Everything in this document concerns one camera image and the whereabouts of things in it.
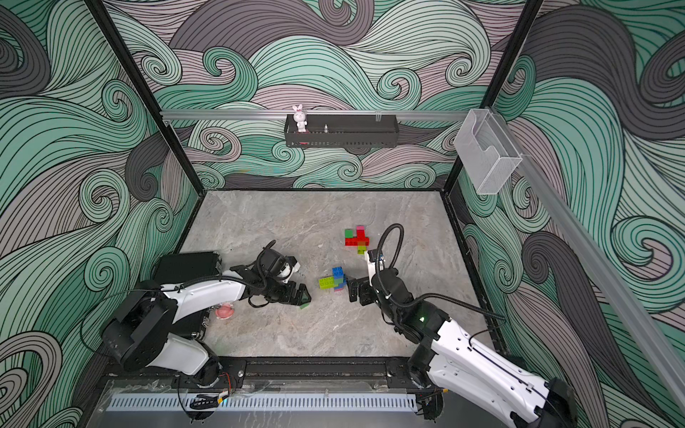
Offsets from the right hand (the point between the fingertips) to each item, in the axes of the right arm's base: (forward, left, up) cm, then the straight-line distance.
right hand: (358, 276), depth 75 cm
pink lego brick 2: (+3, +6, -16) cm, 17 cm away
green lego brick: (-3, +17, -15) cm, 23 cm away
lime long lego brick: (+3, +9, -11) cm, 15 cm away
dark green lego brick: (+27, +2, -16) cm, 31 cm away
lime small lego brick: (+18, -3, -14) cm, 23 cm away
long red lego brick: (+24, -3, -15) cm, 29 cm away
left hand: (-1, +18, -12) cm, 22 cm away
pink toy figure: (-5, +42, -12) cm, 44 cm away
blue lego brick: (+6, +6, -11) cm, 14 cm away
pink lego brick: (+29, -3, -16) cm, 33 cm away
